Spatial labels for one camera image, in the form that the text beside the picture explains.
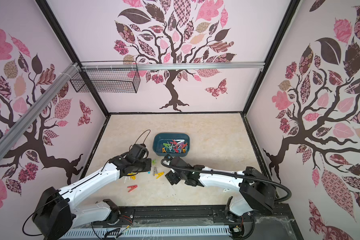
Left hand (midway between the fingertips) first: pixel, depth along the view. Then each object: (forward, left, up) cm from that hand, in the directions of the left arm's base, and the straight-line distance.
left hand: (150, 168), depth 83 cm
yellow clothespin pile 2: (-2, +11, -6) cm, 13 cm away
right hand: (-1, -12, 0) cm, 12 cm away
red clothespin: (-8, +10, -7) cm, 14 cm away
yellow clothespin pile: (-1, -5, -7) cm, 8 cm away
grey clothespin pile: (+1, -2, -6) cm, 6 cm away
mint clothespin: (+19, -8, -5) cm, 21 cm away
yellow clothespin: (+15, -19, -6) cm, 25 cm away
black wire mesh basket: (+51, +30, +27) cm, 66 cm away
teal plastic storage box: (+20, -14, -6) cm, 25 cm away
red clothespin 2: (+22, -12, -6) cm, 25 cm away
